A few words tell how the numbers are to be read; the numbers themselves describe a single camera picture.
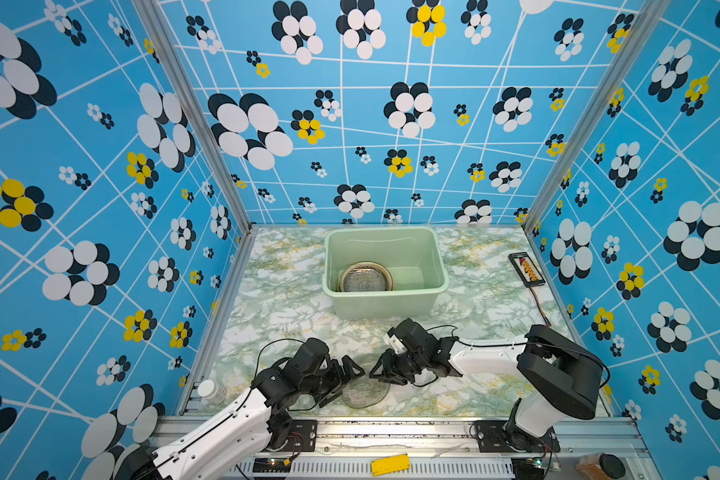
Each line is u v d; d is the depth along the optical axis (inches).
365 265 39.6
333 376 27.7
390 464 27.3
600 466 24.6
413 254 39.7
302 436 28.6
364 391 31.7
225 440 19.2
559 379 17.4
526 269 41.3
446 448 28.5
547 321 36.8
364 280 38.9
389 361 29.5
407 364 28.4
